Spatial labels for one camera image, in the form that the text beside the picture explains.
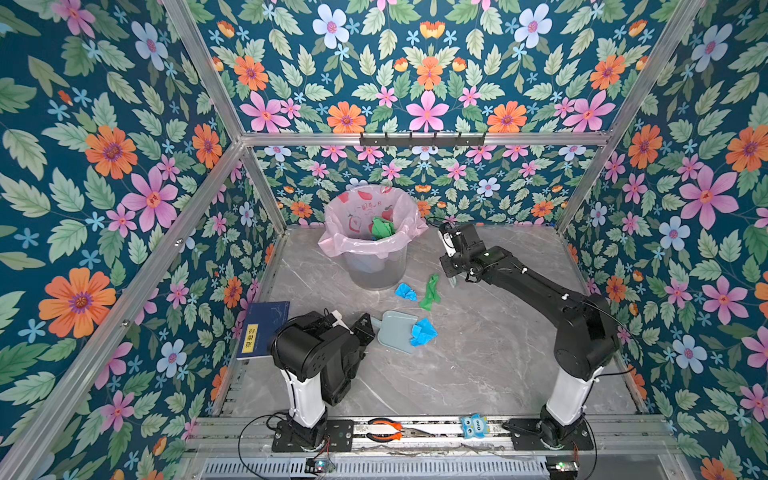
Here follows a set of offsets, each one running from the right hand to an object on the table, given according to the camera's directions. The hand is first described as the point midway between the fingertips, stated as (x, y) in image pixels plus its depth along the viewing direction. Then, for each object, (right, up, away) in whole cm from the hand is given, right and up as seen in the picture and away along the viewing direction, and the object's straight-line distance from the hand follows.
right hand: (449, 255), depth 91 cm
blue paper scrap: (-14, -12, +8) cm, 20 cm away
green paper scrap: (-21, +8, 0) cm, 22 cm away
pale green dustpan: (-17, -24, +2) cm, 29 cm away
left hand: (-23, -16, -3) cm, 28 cm away
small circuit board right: (+24, -51, -21) cm, 60 cm away
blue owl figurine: (+4, -43, -16) cm, 46 cm away
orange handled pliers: (-18, -46, -16) cm, 52 cm away
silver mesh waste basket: (-26, -5, +5) cm, 27 cm away
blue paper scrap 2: (-8, -24, 0) cm, 25 cm away
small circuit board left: (-35, -51, -21) cm, 65 cm away
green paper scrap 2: (-5, -13, +8) cm, 16 cm away
